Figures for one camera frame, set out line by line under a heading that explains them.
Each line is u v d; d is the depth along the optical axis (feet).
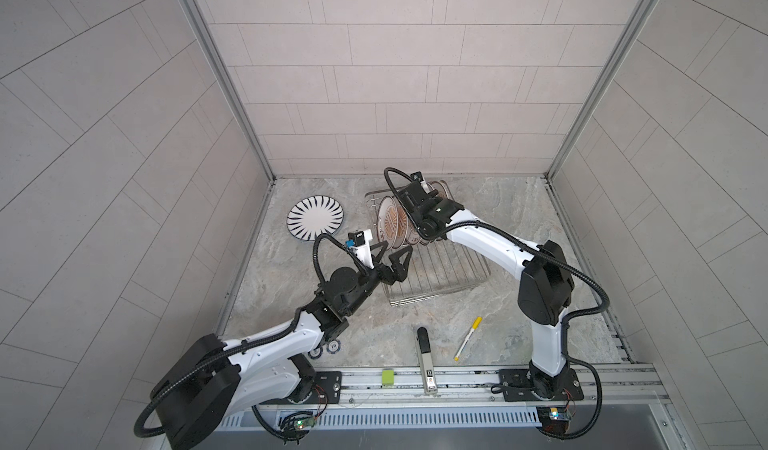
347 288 1.84
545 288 1.61
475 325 2.65
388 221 3.15
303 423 2.13
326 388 2.32
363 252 2.14
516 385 2.33
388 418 2.23
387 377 2.42
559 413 2.25
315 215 3.38
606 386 2.42
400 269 2.15
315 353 2.51
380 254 2.47
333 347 2.53
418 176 2.49
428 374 2.31
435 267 3.00
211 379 1.29
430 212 2.09
